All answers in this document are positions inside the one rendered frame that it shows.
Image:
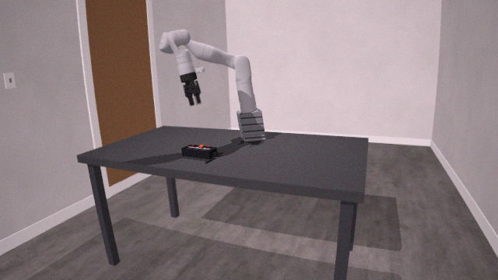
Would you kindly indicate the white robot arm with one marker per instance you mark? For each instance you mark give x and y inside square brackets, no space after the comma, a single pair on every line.
[208,53]

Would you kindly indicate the grey power strip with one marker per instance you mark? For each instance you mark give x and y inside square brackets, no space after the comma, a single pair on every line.
[200,151]

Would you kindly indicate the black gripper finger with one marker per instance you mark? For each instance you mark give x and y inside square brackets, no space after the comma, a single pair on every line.
[189,96]
[196,91]

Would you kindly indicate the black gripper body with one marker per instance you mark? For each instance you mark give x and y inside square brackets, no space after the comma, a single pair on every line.
[188,78]

